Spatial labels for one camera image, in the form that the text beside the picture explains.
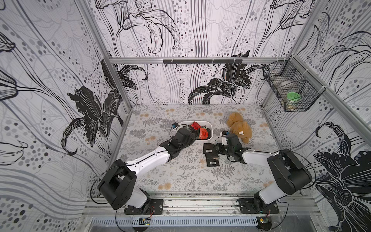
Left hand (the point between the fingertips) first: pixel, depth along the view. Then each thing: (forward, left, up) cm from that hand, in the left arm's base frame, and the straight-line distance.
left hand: (192, 137), depth 86 cm
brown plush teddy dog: (+17, -29, -3) cm, 34 cm away
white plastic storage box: (+16, -11, -6) cm, 20 cm away
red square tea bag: (+14, -2, -7) cm, 16 cm away
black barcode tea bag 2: (-9, -13, -11) cm, 19 cm away
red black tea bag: (+7, -8, -7) cm, 12 cm away
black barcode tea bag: (-2, -11, -10) cm, 15 cm away
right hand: (+1, -15, -10) cm, 18 cm away
